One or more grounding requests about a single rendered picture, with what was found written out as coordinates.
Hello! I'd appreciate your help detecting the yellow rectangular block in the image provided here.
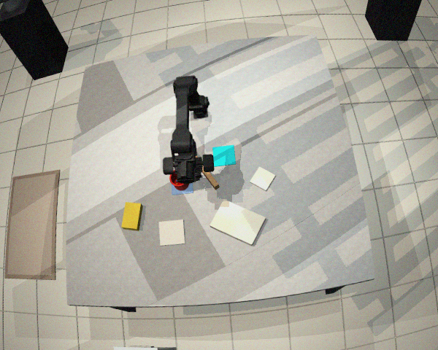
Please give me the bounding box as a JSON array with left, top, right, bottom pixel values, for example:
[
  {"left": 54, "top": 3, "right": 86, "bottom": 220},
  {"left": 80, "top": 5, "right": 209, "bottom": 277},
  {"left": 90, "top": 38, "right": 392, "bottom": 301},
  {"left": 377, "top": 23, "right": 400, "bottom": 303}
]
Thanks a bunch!
[{"left": 121, "top": 202, "right": 143, "bottom": 231}]

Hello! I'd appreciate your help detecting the tan rectangular block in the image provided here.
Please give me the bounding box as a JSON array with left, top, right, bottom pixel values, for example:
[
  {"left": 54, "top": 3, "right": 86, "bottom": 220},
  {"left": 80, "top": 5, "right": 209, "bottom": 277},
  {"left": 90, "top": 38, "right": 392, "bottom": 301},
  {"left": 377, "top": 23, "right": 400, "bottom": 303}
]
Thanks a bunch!
[{"left": 202, "top": 167, "right": 219, "bottom": 190}]

